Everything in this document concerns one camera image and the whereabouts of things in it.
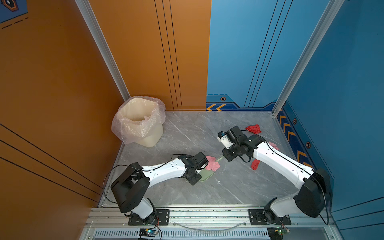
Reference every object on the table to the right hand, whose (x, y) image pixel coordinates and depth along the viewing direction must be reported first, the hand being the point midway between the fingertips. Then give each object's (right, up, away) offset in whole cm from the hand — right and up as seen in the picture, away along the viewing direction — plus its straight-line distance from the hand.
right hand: (224, 153), depth 82 cm
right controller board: (+23, -36, -11) cm, 44 cm away
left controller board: (-38, -36, -11) cm, 54 cm away
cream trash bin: (-45, +18, -3) cm, 49 cm away
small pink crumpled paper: (+37, +2, +18) cm, 41 cm away
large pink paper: (-6, -9, +7) cm, 13 cm away
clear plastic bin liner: (-59, +12, -1) cm, 61 cm away
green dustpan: (-10, -13, +5) cm, 17 cm away
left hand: (-17, -14, +3) cm, 22 cm away
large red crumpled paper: (+27, +13, +25) cm, 39 cm away
